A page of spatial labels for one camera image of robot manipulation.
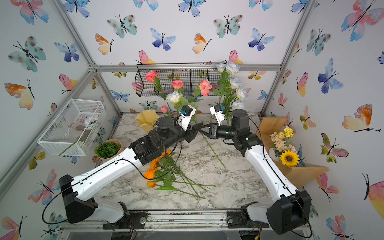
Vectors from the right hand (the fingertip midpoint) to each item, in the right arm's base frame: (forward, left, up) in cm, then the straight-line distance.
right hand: (200, 128), depth 67 cm
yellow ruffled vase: (+20, +35, -17) cm, 43 cm away
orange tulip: (-15, +26, -32) cm, 44 cm away
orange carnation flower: (-6, +21, -32) cm, 39 cm away
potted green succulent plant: (0, +52, -22) cm, 57 cm away
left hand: (+1, +1, +5) cm, 5 cm away
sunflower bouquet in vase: (-1, -41, -14) cm, 43 cm away
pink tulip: (+15, +20, -4) cm, 25 cm away
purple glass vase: (+22, +16, -15) cm, 32 cm away
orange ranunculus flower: (-10, +28, -30) cm, 42 cm away
